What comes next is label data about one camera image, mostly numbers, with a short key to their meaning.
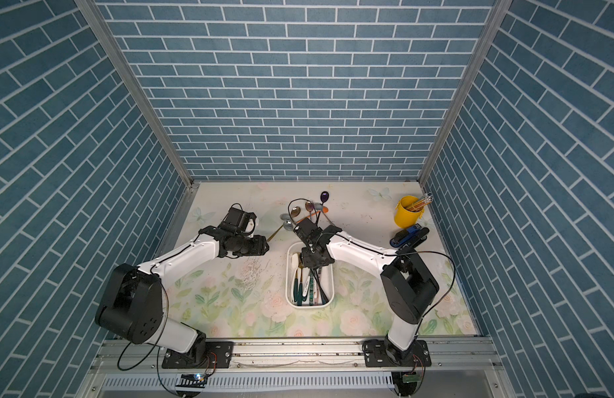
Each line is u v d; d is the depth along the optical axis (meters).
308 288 0.85
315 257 0.69
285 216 1.08
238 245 0.74
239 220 0.71
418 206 0.97
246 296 0.86
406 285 0.46
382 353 0.73
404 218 1.02
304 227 0.69
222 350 0.74
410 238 1.00
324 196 1.15
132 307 0.43
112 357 0.75
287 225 1.03
